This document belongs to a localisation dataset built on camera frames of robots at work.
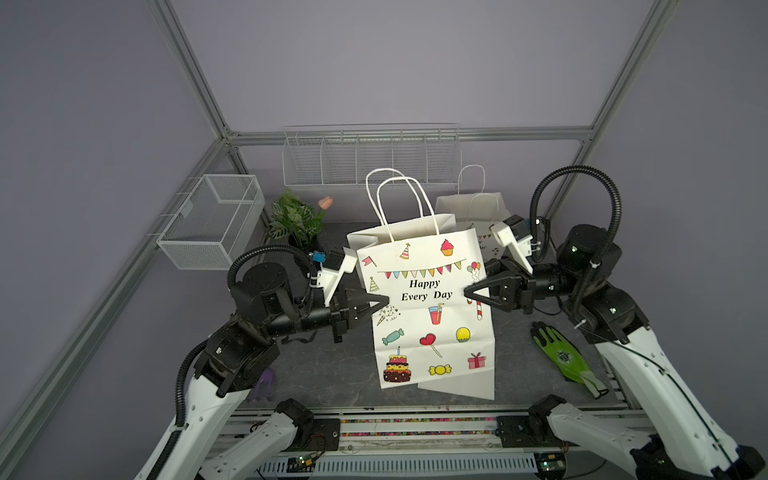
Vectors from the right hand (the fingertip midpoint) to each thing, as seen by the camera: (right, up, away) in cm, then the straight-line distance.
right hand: (461, 290), depth 50 cm
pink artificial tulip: (-32, +21, +39) cm, 55 cm away
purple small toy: (-47, -29, +31) cm, 63 cm away
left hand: (-13, -3, +1) cm, 13 cm away
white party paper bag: (+12, -30, +31) cm, 45 cm away
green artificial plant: (-40, +16, +34) cm, 55 cm away
